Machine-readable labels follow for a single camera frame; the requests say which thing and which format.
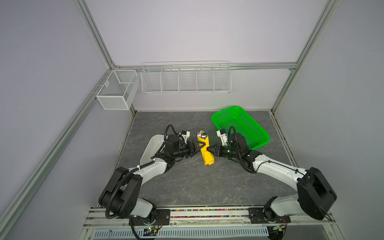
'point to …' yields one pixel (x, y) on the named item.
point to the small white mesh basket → (119, 89)
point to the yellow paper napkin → (208, 157)
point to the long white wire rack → (186, 77)
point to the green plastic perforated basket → (235, 116)
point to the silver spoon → (203, 135)
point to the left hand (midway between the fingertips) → (204, 148)
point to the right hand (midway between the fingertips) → (206, 150)
